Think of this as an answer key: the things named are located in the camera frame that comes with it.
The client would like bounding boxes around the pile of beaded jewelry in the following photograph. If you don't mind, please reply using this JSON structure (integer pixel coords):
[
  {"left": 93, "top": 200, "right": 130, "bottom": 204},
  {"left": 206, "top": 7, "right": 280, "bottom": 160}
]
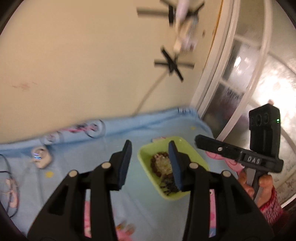
[{"left": 151, "top": 152, "right": 179, "bottom": 196}]

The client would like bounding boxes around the right hand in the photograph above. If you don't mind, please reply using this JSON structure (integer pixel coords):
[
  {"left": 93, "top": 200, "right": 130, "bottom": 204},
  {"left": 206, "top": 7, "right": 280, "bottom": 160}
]
[{"left": 238, "top": 171, "right": 273, "bottom": 208}]

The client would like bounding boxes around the blue cartoon pig bedsheet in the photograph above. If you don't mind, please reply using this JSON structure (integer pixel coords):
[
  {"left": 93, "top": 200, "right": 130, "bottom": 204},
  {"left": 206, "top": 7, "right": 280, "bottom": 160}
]
[{"left": 0, "top": 106, "right": 241, "bottom": 241}]

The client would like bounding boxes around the white framed window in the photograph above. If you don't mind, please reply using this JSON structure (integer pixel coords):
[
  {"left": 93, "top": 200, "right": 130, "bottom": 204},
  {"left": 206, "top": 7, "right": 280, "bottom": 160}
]
[{"left": 191, "top": 1, "right": 295, "bottom": 206}]

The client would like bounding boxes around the light green plastic tray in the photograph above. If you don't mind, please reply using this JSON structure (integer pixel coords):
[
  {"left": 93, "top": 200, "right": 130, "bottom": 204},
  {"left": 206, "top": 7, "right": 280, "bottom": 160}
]
[{"left": 137, "top": 136, "right": 210, "bottom": 201}]

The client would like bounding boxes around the black tape strip upper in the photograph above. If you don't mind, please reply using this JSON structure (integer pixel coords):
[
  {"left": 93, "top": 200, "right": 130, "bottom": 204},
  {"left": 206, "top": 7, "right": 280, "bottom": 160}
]
[{"left": 136, "top": 1, "right": 205, "bottom": 27}]

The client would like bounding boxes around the black thin cable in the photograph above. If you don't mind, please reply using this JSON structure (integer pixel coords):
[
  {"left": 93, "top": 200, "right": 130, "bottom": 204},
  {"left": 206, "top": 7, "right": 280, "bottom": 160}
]
[{"left": 0, "top": 153, "right": 22, "bottom": 218}]

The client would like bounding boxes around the black tape cross on wall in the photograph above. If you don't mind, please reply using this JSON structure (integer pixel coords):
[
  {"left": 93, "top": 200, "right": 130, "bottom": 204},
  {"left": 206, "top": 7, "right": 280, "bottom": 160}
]
[{"left": 154, "top": 47, "right": 195, "bottom": 82}]

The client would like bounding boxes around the grey cable on wall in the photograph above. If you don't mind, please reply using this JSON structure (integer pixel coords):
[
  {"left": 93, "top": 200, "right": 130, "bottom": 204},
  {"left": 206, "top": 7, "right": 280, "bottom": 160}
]
[{"left": 131, "top": 69, "right": 170, "bottom": 117}]

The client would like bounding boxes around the white power strip on wall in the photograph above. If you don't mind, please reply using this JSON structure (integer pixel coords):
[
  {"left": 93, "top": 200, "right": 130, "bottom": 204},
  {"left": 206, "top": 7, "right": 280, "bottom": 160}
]
[{"left": 173, "top": 1, "right": 204, "bottom": 55}]

